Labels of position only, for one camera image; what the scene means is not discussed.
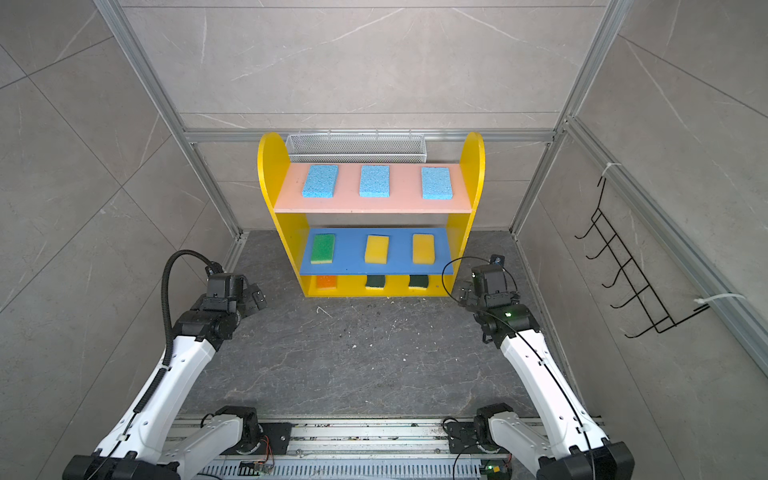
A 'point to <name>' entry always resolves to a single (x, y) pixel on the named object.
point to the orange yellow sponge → (327, 282)
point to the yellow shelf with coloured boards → (372, 229)
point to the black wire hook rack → (652, 305)
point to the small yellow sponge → (377, 250)
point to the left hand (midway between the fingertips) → (238, 293)
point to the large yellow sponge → (423, 249)
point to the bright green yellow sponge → (323, 249)
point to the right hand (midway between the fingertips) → (486, 288)
